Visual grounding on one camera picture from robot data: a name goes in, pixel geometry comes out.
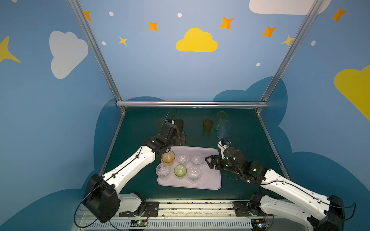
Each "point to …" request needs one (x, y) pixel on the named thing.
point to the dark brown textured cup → (179, 123)
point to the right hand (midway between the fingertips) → (212, 157)
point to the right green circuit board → (258, 224)
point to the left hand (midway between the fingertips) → (180, 136)
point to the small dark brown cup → (207, 124)
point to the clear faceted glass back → (196, 159)
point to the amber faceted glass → (168, 158)
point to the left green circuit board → (138, 223)
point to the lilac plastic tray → (210, 179)
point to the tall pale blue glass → (224, 128)
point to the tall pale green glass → (220, 115)
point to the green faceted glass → (180, 171)
